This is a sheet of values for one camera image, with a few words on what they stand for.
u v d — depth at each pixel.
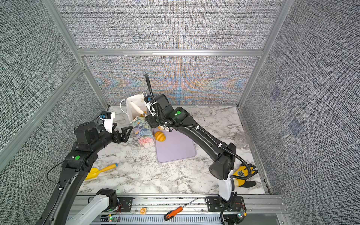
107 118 0.57
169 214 0.69
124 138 0.62
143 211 0.71
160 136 0.96
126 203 0.73
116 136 0.60
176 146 0.95
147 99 0.63
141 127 0.86
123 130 0.61
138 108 0.69
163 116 0.54
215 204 0.72
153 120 0.64
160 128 0.68
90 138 0.49
